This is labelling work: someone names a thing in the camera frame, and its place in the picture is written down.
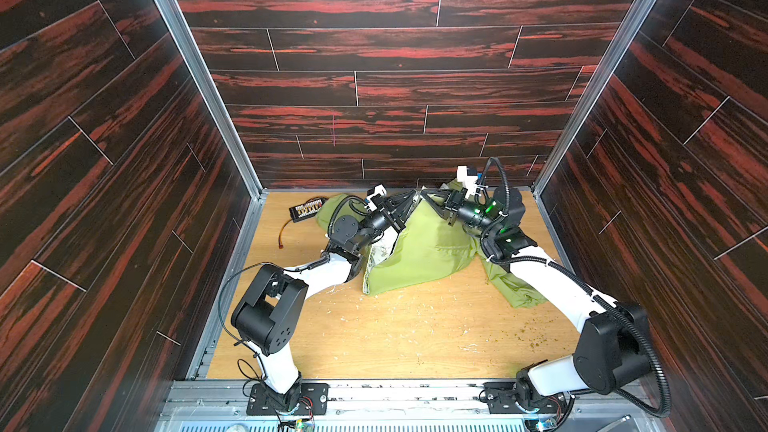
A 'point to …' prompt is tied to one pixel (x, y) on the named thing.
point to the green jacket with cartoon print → (420, 249)
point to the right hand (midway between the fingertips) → (424, 191)
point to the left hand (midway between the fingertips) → (415, 194)
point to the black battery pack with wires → (302, 211)
